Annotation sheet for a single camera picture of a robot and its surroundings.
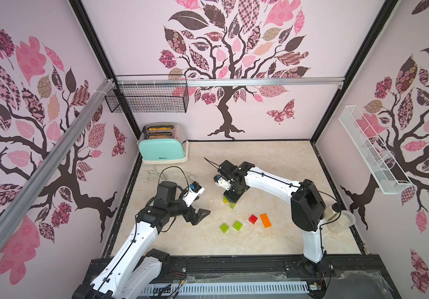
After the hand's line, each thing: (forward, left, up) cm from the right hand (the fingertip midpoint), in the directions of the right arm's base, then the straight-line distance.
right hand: (234, 198), depth 87 cm
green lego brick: (-12, +5, -6) cm, 14 cm away
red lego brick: (-9, -8, -5) cm, 13 cm away
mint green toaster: (+30, +38, +9) cm, 49 cm away
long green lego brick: (+1, 0, -9) cm, 9 cm away
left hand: (-8, +15, +7) cm, 19 cm away
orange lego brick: (-9, -15, -6) cm, 18 cm away
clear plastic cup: (-13, -46, +2) cm, 48 cm away
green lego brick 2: (-11, -1, -6) cm, 13 cm away
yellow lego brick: (+1, +4, -5) cm, 7 cm away
